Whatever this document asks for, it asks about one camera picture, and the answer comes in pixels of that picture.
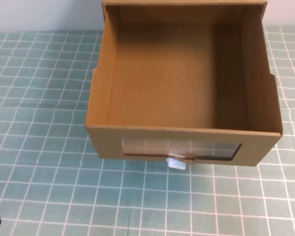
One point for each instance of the cardboard shoebox drawer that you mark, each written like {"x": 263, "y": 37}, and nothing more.
{"x": 184, "y": 79}

